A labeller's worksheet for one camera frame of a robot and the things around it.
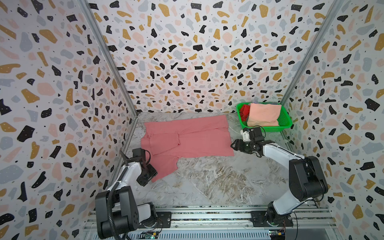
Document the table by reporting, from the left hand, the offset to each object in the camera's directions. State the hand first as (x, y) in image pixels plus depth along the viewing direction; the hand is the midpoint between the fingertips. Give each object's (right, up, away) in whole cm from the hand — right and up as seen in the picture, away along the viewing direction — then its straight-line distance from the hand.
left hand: (152, 174), depth 85 cm
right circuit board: (+64, -25, -14) cm, 70 cm away
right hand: (+48, +17, +7) cm, 51 cm away
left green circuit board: (+4, -24, -15) cm, 29 cm away
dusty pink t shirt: (+4, +17, +18) cm, 25 cm away
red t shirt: (+60, +38, +24) cm, 75 cm away
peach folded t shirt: (+72, +36, +20) cm, 83 cm away
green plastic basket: (+90, +32, +27) cm, 99 cm away
